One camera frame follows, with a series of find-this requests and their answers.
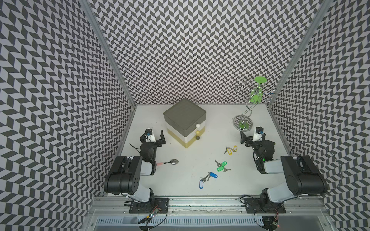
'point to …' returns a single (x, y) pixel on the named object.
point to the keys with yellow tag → (229, 150)
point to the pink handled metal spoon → (174, 161)
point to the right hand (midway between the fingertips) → (247, 131)
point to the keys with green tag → (221, 166)
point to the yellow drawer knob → (197, 132)
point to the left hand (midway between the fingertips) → (155, 131)
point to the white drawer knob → (197, 125)
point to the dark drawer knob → (197, 137)
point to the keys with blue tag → (212, 174)
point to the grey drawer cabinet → (185, 121)
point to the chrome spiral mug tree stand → (256, 92)
